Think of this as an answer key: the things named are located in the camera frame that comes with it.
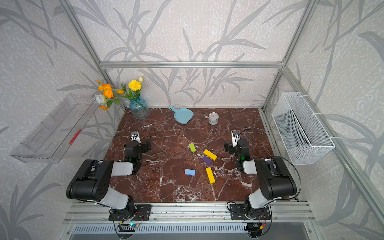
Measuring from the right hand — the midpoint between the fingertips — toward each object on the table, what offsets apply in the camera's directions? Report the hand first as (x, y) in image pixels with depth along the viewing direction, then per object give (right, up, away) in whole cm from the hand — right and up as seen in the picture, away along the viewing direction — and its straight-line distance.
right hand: (233, 138), depth 95 cm
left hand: (-60, 0, -2) cm, 60 cm away
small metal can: (-12, +13, +13) cm, 22 cm away
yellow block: (-15, -10, -1) cm, 18 cm away
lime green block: (-27, -6, +1) cm, 27 cm away
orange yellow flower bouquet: (-75, +25, -9) cm, 80 cm away
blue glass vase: (-66, +20, +12) cm, 70 cm away
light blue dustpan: (-36, +16, +22) cm, 45 cm away
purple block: (-17, -13, -3) cm, 22 cm away
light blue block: (-28, -19, -8) cm, 34 cm away
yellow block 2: (-16, -20, -10) cm, 27 cm away
